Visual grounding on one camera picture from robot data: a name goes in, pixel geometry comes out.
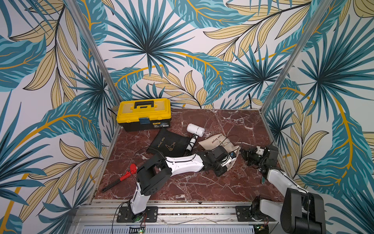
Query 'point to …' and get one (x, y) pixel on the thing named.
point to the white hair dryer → (197, 131)
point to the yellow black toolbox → (144, 114)
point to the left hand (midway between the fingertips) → (223, 169)
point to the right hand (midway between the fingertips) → (239, 148)
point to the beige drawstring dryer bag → (220, 140)
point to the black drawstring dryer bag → (170, 143)
